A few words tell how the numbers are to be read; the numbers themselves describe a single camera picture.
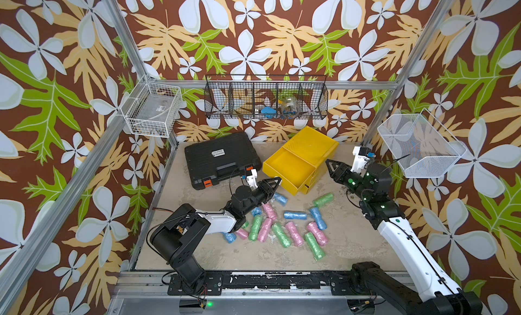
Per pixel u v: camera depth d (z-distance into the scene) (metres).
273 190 0.74
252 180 0.79
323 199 0.94
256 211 0.91
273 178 0.80
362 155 0.64
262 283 0.75
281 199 0.94
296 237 0.84
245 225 0.88
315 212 0.91
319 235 0.84
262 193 0.75
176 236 0.47
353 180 0.63
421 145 0.81
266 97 0.99
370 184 0.56
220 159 1.04
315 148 0.89
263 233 0.84
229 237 0.83
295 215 0.88
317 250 0.80
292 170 0.88
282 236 0.84
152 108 0.86
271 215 0.89
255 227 0.86
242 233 0.84
